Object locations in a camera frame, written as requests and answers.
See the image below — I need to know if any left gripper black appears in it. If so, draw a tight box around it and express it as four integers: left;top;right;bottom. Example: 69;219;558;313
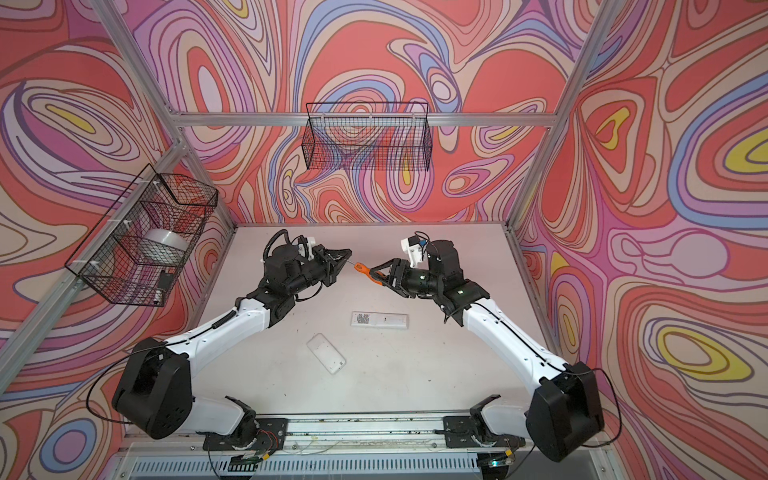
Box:
283;247;352;300

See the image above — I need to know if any white battery cover plate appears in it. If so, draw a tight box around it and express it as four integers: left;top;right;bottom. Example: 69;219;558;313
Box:
307;333;346;375

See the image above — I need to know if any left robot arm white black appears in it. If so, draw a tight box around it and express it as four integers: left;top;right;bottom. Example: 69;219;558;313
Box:
112;244;352;450

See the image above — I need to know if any white remote control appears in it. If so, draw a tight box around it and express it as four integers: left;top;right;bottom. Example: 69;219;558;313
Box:
350;311;408;330

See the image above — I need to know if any orange handled screwdriver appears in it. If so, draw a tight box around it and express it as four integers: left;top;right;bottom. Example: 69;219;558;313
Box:
344;259;383;286

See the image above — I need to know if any small black item in basket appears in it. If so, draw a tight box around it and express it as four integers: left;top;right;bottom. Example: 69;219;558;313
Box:
156;270;175;295

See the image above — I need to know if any white tape roll in basket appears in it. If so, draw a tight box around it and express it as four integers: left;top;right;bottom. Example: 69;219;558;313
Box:
139;228;189;266

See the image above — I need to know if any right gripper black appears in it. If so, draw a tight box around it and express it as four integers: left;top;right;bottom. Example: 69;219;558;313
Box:
366;255;442;299

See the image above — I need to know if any aluminium front rail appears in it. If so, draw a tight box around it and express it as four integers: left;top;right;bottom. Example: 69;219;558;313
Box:
107;412;622;479

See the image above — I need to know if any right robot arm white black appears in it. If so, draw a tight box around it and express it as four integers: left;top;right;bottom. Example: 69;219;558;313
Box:
355;237;605;462

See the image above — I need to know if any black wire basket back wall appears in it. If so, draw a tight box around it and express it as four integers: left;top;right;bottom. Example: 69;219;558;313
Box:
301;100;433;172

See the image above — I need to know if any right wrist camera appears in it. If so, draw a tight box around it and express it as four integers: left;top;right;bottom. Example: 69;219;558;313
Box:
401;234;428;268

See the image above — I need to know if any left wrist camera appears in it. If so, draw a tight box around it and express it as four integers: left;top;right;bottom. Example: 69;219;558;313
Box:
293;235;317;260

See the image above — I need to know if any black wire basket wall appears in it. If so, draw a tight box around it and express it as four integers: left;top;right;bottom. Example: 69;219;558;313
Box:
65;165;219;307
301;100;433;172

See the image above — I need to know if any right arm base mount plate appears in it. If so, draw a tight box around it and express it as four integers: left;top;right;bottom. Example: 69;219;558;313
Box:
434;415;526;451

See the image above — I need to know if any black wire basket left wall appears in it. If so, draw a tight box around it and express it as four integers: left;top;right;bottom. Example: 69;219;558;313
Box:
65;165;219;307

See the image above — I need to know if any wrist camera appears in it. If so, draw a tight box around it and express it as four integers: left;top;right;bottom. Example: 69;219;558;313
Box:
401;234;428;268
293;235;317;260

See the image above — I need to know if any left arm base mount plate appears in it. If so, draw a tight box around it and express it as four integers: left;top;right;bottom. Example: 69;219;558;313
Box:
203;417;289;454

